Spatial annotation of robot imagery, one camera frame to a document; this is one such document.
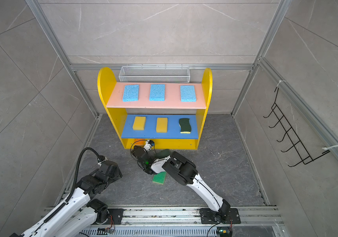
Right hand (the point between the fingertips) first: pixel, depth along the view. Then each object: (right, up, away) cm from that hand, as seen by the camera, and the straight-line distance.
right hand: (132, 146), depth 98 cm
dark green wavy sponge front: (+36, +14, -5) cm, 39 cm away
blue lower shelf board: (+28, +11, -7) cm, 31 cm away
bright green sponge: (+20, -17, -12) cm, 29 cm away
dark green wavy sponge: (+21, -5, 0) cm, 21 cm away
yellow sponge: (+6, +16, -4) cm, 17 cm away
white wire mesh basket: (+15, +49, +1) cm, 51 cm away
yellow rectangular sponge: (+21, +14, -5) cm, 26 cm away
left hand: (-5, -11, -16) cm, 19 cm away
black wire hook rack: (+82, +2, -37) cm, 90 cm away
